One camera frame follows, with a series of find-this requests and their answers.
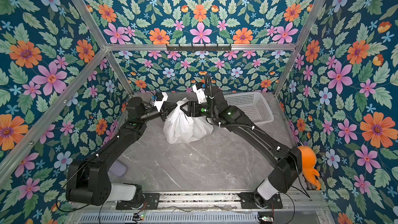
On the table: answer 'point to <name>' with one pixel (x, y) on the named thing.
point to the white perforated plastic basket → (253, 104)
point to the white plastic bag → (181, 127)
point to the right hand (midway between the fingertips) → (189, 102)
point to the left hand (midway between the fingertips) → (177, 103)
